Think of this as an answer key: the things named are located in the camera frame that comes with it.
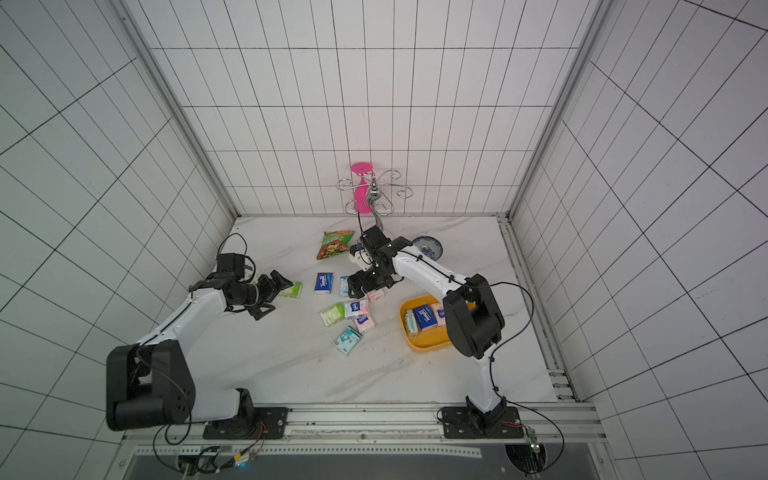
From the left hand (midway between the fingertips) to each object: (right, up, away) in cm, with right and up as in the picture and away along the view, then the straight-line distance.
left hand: (284, 297), depth 87 cm
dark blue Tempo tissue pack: (+10, +3, +10) cm, 15 cm away
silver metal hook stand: (+27, +30, +4) cm, 41 cm away
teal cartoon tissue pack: (+20, -12, -2) cm, 23 cm away
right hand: (+20, +1, +1) cm, 20 cm away
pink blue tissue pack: (+24, -8, +1) cm, 25 cm away
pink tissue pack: (+47, -7, 0) cm, 48 cm away
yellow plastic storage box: (+44, -13, +1) cm, 46 cm away
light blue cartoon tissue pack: (+16, +2, +9) cm, 19 cm away
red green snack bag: (+12, +16, +17) cm, 26 cm away
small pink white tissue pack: (+22, -4, +1) cm, 22 cm away
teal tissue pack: (+38, -7, -2) cm, 39 cm away
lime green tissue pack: (+14, -6, +3) cm, 16 cm away
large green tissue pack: (+1, +1, +6) cm, 6 cm away
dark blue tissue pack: (+43, -6, +1) cm, 43 cm away
